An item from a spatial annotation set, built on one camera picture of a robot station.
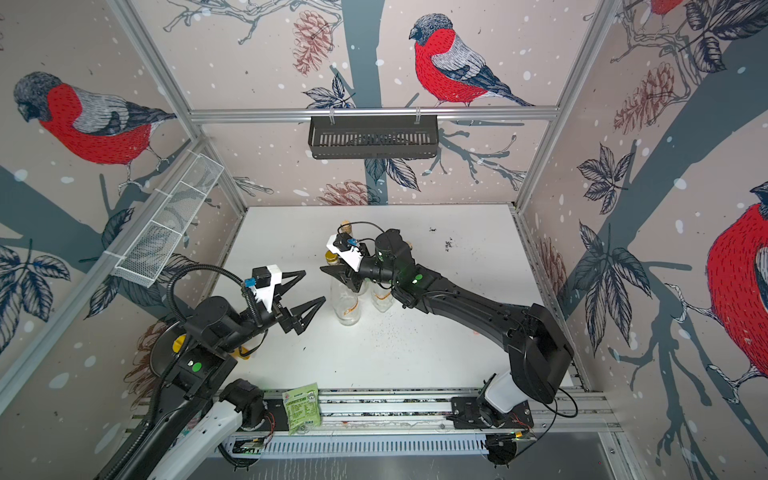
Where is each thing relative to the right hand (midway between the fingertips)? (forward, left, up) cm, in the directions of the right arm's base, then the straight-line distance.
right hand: (329, 257), depth 71 cm
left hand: (-8, +1, +2) cm, 9 cm away
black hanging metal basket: (+54, -6, -1) cm, 55 cm away
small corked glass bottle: (0, -12, -18) cm, 22 cm away
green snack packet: (-27, +7, -28) cm, 40 cm away
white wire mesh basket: (+4, +53, -6) cm, 53 cm away
